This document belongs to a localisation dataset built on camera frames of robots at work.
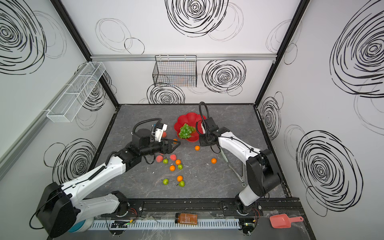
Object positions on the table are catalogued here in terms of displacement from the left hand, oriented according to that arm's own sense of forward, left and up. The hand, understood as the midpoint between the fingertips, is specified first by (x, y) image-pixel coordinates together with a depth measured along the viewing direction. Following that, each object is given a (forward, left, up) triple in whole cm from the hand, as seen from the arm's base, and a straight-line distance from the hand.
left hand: (177, 142), depth 75 cm
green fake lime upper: (-2, +9, -19) cm, 21 cm away
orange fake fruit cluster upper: (-2, +1, -19) cm, 19 cm away
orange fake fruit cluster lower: (-6, +4, -19) cm, 21 cm away
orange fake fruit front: (-12, -1, -19) cm, 22 cm away
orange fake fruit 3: (-1, -20, -18) cm, 27 cm away
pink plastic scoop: (-29, -52, -20) cm, 63 cm away
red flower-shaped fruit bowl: (+30, -6, -19) cm, 36 cm away
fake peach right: (0, +4, -17) cm, 18 cm away
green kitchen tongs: (-12, -35, -19) cm, 41 cm away
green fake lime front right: (-15, -2, -19) cm, 24 cm away
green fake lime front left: (-14, +7, -18) cm, 24 cm away
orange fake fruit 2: (+7, -10, -19) cm, 22 cm away
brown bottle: (-30, -6, -16) cm, 35 cm away
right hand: (+8, -12, -11) cm, 18 cm away
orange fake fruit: (+14, +5, -20) cm, 25 cm away
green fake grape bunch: (+18, -3, -16) cm, 24 cm away
